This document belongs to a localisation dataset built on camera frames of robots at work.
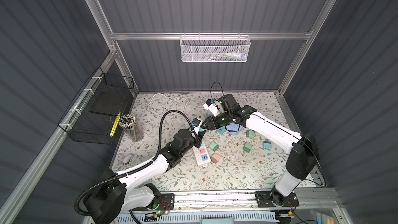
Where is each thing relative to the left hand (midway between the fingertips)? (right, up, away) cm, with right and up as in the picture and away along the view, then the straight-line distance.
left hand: (201, 129), depth 81 cm
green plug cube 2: (+27, -12, +9) cm, 31 cm away
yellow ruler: (-39, +2, -11) cm, 41 cm away
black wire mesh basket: (-51, +7, -8) cm, 52 cm away
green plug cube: (+7, -12, +9) cm, 16 cm away
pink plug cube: (+7, -17, +5) cm, 19 cm away
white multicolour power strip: (0, -15, +6) cm, 16 cm away
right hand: (+2, +1, -2) cm, 3 cm away
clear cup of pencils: (-40, +3, +2) cm, 40 cm away
